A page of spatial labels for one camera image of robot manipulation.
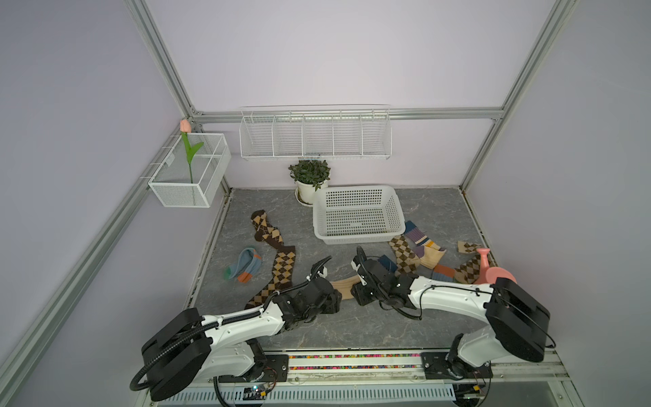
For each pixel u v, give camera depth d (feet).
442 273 3.03
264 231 3.44
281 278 3.01
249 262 3.05
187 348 1.35
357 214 3.35
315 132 3.25
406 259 3.16
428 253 3.14
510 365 2.47
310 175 3.34
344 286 2.85
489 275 2.65
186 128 2.77
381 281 2.15
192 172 2.71
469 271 3.08
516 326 1.41
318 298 2.10
